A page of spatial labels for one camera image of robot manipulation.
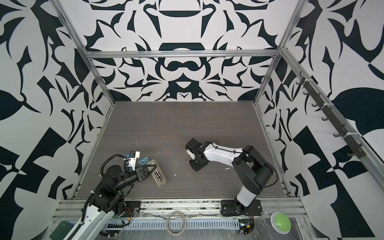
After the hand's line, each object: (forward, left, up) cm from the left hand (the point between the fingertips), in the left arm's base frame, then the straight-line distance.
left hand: (156, 165), depth 74 cm
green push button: (-24, -57, -11) cm, 63 cm away
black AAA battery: (-5, -1, -4) cm, 6 cm away
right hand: (+5, -20, -13) cm, 25 cm away
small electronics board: (-25, -42, -14) cm, 50 cm away
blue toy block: (+8, +10, -13) cm, 18 cm away
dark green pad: (-24, +41, -12) cm, 49 cm away
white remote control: (-6, -3, -5) cm, 9 cm away
